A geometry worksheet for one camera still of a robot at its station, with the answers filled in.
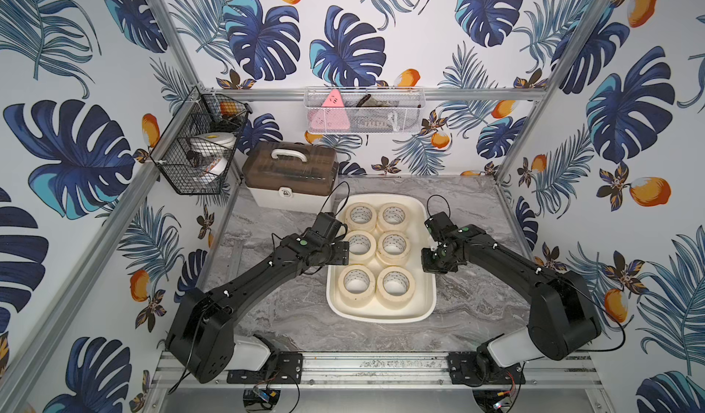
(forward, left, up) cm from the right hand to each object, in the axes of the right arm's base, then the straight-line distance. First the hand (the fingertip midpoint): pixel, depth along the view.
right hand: (428, 266), depth 87 cm
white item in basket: (+25, +68, +26) cm, 77 cm away
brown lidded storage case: (+30, +47, +10) cm, 57 cm away
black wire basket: (+41, +75, +30) cm, 90 cm away
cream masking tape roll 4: (+10, +10, -5) cm, 15 cm away
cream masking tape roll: (+23, +22, -5) cm, 32 cm away
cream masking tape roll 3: (+10, +21, -5) cm, 23 cm away
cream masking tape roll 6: (-5, +10, -5) cm, 12 cm away
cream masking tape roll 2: (+22, +10, -3) cm, 24 cm away
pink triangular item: (+39, +31, +30) cm, 58 cm away
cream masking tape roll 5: (-4, +23, -6) cm, 24 cm away
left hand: (+2, +28, +7) cm, 29 cm away
